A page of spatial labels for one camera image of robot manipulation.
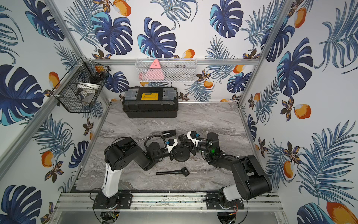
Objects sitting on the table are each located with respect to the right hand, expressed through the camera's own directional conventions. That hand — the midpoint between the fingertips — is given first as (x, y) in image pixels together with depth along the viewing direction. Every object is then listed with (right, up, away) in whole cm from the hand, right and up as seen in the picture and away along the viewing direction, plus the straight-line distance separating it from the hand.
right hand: (183, 140), depth 84 cm
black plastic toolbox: (-22, +25, +14) cm, 36 cm away
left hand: (0, -3, +2) cm, 4 cm away
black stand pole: (+1, -18, 0) cm, 18 cm away
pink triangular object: (-18, +44, +7) cm, 48 cm away
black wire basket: (-59, +30, -4) cm, 67 cm away
